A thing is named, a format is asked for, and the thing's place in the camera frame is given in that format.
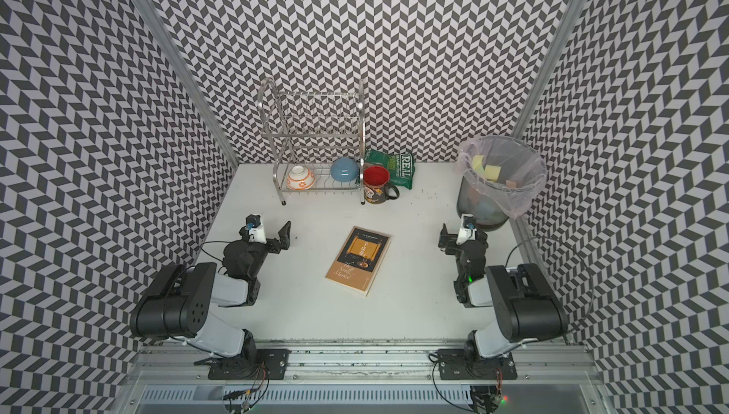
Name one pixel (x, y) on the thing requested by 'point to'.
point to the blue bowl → (345, 169)
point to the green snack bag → (401, 167)
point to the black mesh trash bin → (491, 205)
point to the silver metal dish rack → (317, 139)
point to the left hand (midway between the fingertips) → (275, 222)
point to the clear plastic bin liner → (504, 163)
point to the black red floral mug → (376, 187)
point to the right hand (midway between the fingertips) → (458, 228)
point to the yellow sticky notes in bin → (491, 172)
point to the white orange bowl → (300, 178)
